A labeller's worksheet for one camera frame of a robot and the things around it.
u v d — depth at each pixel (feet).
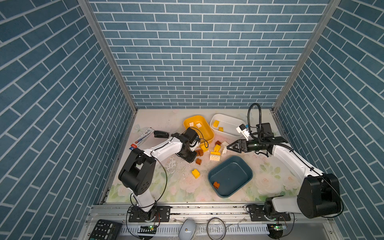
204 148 3.17
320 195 1.37
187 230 2.04
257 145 2.30
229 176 2.85
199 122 3.62
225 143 3.24
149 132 3.45
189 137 2.37
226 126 3.56
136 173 1.50
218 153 3.13
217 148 3.15
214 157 3.06
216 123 3.59
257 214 2.43
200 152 3.09
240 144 2.33
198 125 3.59
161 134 3.33
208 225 2.30
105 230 2.23
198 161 2.98
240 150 2.32
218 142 3.25
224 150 3.07
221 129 3.53
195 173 2.83
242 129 2.48
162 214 2.42
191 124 3.55
